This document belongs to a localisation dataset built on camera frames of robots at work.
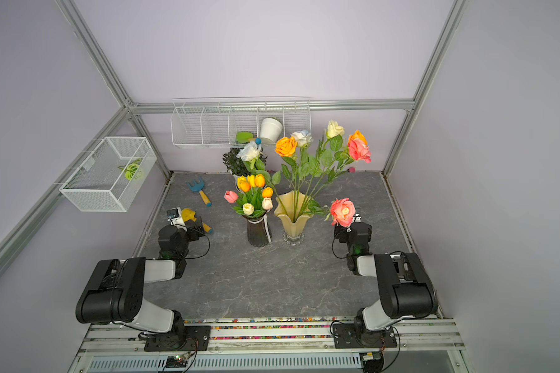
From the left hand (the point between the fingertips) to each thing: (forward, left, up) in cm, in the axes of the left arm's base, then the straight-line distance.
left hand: (190, 219), depth 92 cm
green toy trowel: (+30, -22, +16) cm, 41 cm away
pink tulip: (-7, -21, +21) cm, 31 cm away
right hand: (-4, -65, -3) cm, 65 cm away
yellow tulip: (-3, -25, +22) cm, 34 cm away
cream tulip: (-12, -27, +22) cm, 37 cm away
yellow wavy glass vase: (-3, -41, +6) cm, 42 cm away
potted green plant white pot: (+21, -18, +8) cm, 29 cm away
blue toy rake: (+26, +4, -9) cm, 28 cm away
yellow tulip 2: (0, -27, +21) cm, 34 cm away
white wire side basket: (+9, +23, +18) cm, 31 cm away
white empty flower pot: (+26, -34, +22) cm, 49 cm away
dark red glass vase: (-7, -27, 0) cm, 28 cm away
